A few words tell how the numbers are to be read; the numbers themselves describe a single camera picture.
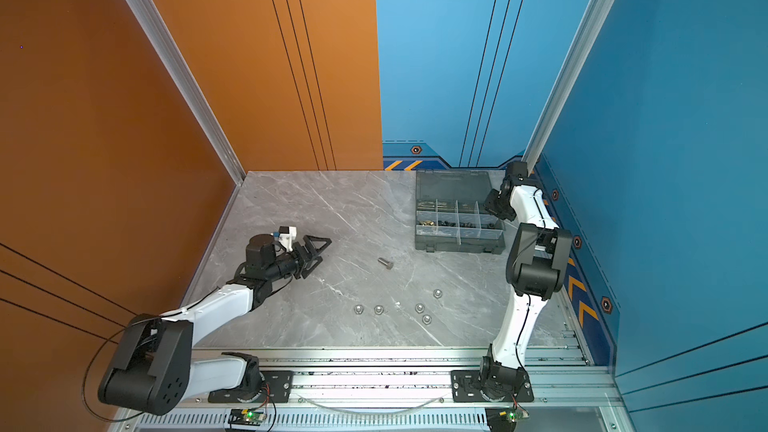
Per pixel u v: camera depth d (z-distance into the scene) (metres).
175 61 0.86
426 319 0.83
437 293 0.89
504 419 0.70
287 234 0.82
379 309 0.85
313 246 0.78
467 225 1.04
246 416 0.71
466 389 0.72
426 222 1.05
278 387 0.74
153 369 0.42
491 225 1.03
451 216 1.04
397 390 0.76
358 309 0.86
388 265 0.94
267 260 0.68
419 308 0.85
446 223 1.05
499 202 0.85
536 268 0.55
